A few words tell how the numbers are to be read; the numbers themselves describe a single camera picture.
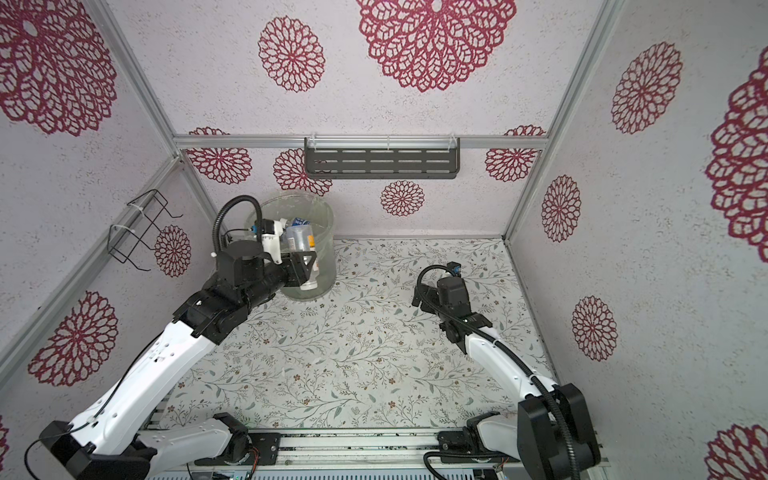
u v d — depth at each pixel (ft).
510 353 1.66
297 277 1.95
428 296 2.22
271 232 1.94
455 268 2.46
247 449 2.35
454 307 2.10
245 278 1.59
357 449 2.46
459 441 2.45
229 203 1.55
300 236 2.24
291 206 3.12
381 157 3.06
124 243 2.41
